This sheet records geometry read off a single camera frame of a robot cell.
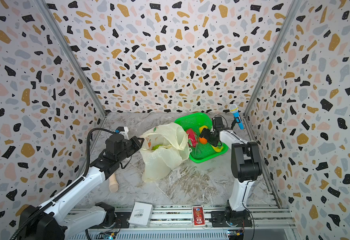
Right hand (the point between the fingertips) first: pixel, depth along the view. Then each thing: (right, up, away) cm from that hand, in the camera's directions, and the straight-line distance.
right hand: (201, 134), depth 99 cm
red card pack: (-4, -40, -24) cm, 47 cm away
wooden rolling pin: (-50, -27, -17) cm, 59 cm away
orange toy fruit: (+1, -4, +1) cm, 5 cm away
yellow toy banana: (+10, -10, -3) cm, 14 cm away
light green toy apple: (-30, -8, -3) cm, 31 cm away
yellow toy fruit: (0, +4, +8) cm, 8 cm away
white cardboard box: (-32, -37, -27) cm, 56 cm away
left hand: (-32, 0, -21) cm, 38 cm away
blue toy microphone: (+18, +15, -9) cm, 26 cm away
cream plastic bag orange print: (-22, -6, -25) cm, 34 cm away
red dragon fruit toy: (-6, -3, -2) cm, 7 cm away
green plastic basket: (-1, -12, -1) cm, 12 cm away
